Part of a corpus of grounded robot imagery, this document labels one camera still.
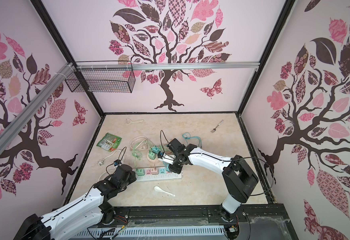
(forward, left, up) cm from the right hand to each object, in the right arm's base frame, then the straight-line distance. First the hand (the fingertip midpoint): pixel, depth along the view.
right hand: (172, 164), depth 85 cm
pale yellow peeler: (+39, +34, -5) cm, 52 cm away
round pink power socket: (+5, +11, -5) cm, 13 cm away
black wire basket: (+71, +60, +11) cm, 93 cm away
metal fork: (+31, -31, -7) cm, 44 cm away
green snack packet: (+20, +45, -5) cm, 49 cm away
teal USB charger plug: (+10, +10, +1) cm, 14 cm away
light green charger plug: (-4, +18, -1) cm, 19 cm away
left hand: (-5, +22, -5) cm, 23 cm away
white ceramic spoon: (-12, +9, -5) cm, 15 cm away
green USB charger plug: (+6, +13, 0) cm, 14 cm away
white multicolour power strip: (-4, +10, -3) cm, 12 cm away
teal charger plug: (-2, +6, -4) cm, 7 cm away
